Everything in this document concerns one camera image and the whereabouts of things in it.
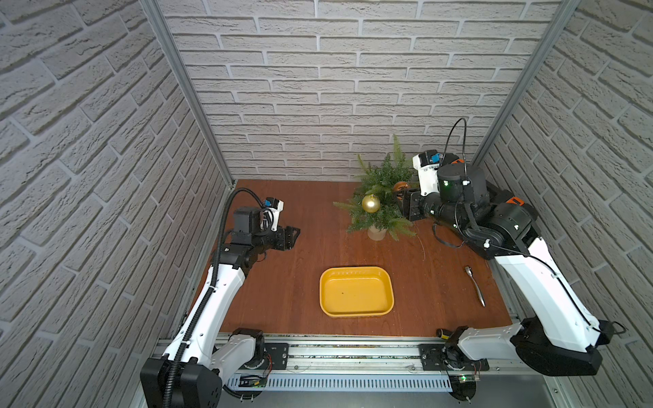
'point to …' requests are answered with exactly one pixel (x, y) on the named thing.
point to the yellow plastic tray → (356, 291)
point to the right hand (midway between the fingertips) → (406, 192)
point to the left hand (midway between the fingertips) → (293, 225)
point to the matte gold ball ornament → (371, 203)
